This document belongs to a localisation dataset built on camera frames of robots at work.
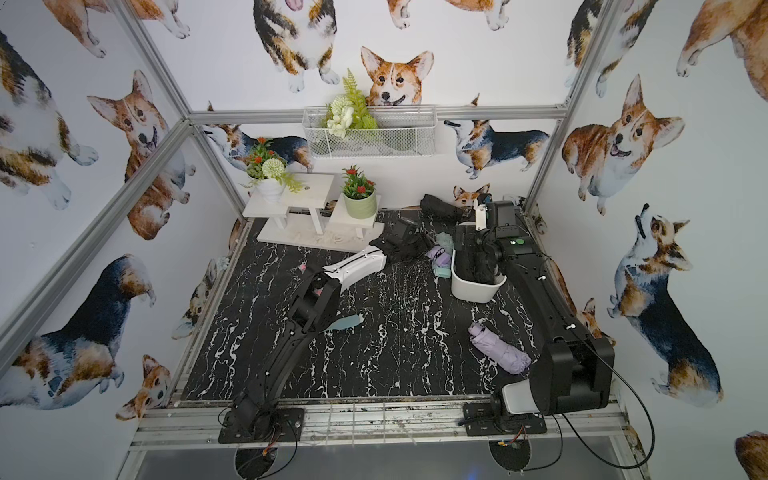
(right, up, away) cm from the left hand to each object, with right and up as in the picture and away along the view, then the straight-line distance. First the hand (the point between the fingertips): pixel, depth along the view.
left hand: (433, 241), depth 103 cm
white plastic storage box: (+10, -15, -14) cm, 22 cm away
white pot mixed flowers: (-52, +22, -12) cm, 58 cm away
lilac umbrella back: (+2, -5, -3) cm, 5 cm away
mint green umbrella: (+4, 0, +3) cm, 5 cm away
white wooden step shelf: (-44, +9, +4) cm, 45 cm away
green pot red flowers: (-23, +14, -13) cm, 30 cm away
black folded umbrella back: (+4, +11, +14) cm, 19 cm away
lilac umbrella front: (+18, -30, -24) cm, 43 cm away
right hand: (+7, +4, -20) cm, 22 cm away
